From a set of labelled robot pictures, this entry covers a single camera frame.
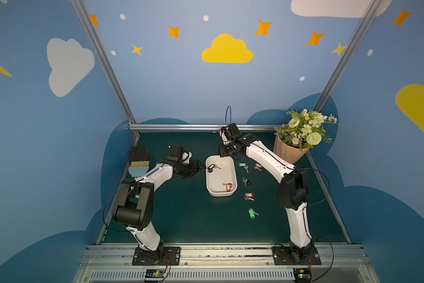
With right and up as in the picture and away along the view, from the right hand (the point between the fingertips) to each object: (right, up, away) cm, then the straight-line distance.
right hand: (223, 149), depth 93 cm
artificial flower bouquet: (+39, +10, -10) cm, 42 cm away
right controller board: (+32, -54, -20) cm, 66 cm away
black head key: (+13, -18, +6) cm, 23 cm away
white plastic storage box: (-4, -17, +6) cm, 19 cm away
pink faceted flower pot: (+38, -3, +3) cm, 38 cm away
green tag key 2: (+15, -32, -6) cm, 36 cm away
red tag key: (+3, -20, +3) cm, 21 cm away
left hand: (-11, -10, -1) cm, 15 cm away
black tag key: (-6, -10, +12) cm, 16 cm away
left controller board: (-30, -52, -21) cm, 63 cm away
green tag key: (+14, -10, +12) cm, 21 cm away
